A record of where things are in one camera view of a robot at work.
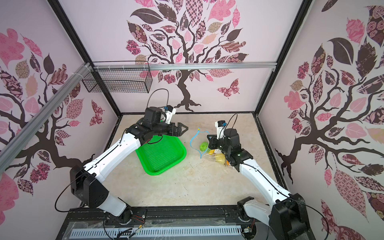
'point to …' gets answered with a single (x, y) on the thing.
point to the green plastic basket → (161, 153)
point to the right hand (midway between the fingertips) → (208, 134)
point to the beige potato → (220, 158)
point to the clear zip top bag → (199, 141)
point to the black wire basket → (120, 81)
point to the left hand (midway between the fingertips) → (181, 129)
